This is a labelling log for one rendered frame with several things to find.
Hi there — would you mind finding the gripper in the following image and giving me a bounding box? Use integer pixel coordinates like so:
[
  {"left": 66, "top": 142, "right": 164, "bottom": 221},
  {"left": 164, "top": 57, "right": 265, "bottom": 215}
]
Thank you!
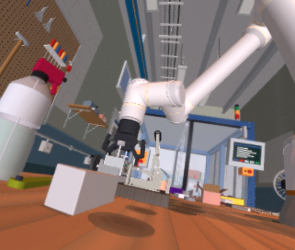
[{"left": 101, "top": 118, "right": 147, "bottom": 167}]

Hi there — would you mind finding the grey batch counter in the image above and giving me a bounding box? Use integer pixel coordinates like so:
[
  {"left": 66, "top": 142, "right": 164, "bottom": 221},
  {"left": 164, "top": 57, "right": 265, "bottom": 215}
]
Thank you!
[{"left": 91, "top": 140, "right": 132, "bottom": 177}]

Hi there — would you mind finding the beige toggle clamp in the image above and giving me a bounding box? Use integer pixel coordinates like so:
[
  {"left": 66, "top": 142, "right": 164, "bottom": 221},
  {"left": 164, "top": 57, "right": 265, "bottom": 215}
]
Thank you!
[{"left": 125, "top": 130, "right": 171, "bottom": 195}]

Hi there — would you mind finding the grey test fixture base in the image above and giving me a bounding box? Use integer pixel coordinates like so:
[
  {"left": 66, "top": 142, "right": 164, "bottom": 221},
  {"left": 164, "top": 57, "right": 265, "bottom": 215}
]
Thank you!
[{"left": 114, "top": 182, "right": 172, "bottom": 210}]

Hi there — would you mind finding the white box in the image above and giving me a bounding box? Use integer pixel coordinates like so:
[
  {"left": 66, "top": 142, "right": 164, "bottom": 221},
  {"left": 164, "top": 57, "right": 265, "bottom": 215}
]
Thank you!
[{"left": 43, "top": 163, "right": 120, "bottom": 217}]

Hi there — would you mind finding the pink cardboard box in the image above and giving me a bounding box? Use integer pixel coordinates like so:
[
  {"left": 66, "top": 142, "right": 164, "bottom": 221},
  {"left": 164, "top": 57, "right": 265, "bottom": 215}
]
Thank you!
[{"left": 200, "top": 183, "right": 228, "bottom": 207}]

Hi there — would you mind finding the green flat block with knob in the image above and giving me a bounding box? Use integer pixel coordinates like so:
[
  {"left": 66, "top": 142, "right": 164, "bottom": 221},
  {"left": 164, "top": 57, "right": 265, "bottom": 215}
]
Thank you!
[{"left": 6, "top": 175, "right": 54, "bottom": 190}]

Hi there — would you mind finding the spray bottle with red trigger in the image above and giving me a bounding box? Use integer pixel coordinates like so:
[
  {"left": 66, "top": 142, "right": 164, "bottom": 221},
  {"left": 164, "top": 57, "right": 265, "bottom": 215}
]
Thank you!
[{"left": 0, "top": 57, "right": 73, "bottom": 181}]

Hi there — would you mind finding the screwdriver rack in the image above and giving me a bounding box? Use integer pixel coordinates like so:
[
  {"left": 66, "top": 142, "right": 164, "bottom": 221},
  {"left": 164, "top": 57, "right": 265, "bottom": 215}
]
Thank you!
[{"left": 42, "top": 38, "right": 69, "bottom": 69}]

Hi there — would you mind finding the signal light tower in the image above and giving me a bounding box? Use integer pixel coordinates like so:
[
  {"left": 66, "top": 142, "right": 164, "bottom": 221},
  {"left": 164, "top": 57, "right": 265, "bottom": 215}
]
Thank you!
[{"left": 233, "top": 104, "right": 242, "bottom": 121}]

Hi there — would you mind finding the yellow flat tray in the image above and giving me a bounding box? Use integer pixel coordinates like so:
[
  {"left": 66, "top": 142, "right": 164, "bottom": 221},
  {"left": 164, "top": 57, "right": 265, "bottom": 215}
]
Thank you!
[{"left": 220, "top": 195, "right": 245, "bottom": 207}]

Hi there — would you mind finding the grey monitor panel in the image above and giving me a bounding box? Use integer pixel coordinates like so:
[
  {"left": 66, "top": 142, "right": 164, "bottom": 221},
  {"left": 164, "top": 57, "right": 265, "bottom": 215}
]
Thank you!
[{"left": 227, "top": 137, "right": 267, "bottom": 172}]

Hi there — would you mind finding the orange button box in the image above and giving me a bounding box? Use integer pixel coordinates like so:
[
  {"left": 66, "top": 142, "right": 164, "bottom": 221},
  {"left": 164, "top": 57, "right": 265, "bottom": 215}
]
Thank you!
[{"left": 237, "top": 166, "right": 255, "bottom": 177}]

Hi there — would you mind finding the grey funnel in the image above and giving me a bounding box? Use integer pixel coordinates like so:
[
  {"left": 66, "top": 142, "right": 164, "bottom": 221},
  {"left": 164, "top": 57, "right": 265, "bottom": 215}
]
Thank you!
[
  {"left": 33, "top": 6, "right": 50, "bottom": 23},
  {"left": 41, "top": 17, "right": 56, "bottom": 34}
]

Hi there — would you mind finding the brown pegboard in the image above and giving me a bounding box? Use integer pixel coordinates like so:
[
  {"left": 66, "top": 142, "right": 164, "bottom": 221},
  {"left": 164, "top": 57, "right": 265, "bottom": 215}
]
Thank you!
[{"left": 0, "top": 0, "right": 82, "bottom": 98}]

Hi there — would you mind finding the black round fan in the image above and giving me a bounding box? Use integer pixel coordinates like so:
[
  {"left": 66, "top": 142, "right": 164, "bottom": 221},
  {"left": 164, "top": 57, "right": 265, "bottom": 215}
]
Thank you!
[{"left": 272, "top": 169, "right": 288, "bottom": 201}]

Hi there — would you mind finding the wooden wall shelf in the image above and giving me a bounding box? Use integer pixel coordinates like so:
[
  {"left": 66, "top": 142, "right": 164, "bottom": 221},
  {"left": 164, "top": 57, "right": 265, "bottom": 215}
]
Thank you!
[{"left": 62, "top": 100, "right": 109, "bottom": 141}]

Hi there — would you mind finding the grey wall window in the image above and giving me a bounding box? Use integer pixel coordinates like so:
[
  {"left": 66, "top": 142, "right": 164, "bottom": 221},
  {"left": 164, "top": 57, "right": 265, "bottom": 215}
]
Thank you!
[{"left": 115, "top": 60, "right": 133, "bottom": 96}]

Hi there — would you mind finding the grey wall socket box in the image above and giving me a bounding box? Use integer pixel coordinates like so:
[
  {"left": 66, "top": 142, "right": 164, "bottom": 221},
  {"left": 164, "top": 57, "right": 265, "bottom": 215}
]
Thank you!
[{"left": 38, "top": 139, "right": 54, "bottom": 153}]

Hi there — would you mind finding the blue framed machine enclosure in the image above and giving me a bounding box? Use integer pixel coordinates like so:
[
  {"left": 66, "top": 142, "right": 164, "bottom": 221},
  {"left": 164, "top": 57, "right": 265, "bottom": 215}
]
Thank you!
[{"left": 140, "top": 108, "right": 256, "bottom": 209}]

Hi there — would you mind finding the ceiling cable ladder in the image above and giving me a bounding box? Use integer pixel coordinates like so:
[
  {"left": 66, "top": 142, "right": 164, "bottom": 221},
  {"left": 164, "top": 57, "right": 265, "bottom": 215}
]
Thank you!
[{"left": 157, "top": 0, "right": 185, "bottom": 82}]

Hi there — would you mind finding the wooden handle hammer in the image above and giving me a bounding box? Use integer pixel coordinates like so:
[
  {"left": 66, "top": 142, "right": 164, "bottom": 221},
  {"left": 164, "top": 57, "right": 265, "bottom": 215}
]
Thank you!
[{"left": 0, "top": 30, "right": 30, "bottom": 80}]

